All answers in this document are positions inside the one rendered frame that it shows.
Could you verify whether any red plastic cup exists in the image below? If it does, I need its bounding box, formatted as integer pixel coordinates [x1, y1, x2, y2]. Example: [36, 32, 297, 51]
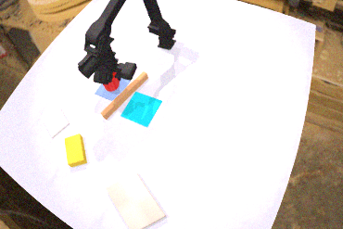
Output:
[103, 71, 120, 91]

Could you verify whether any yellow rectangular block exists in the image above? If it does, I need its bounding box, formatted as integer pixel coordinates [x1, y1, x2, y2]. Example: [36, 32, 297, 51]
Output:
[65, 134, 88, 167]

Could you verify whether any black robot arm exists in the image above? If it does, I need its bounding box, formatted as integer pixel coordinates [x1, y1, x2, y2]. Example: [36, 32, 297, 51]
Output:
[78, 0, 176, 84]

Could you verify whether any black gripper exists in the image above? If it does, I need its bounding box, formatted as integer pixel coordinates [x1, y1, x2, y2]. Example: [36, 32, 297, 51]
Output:
[100, 51, 137, 82]

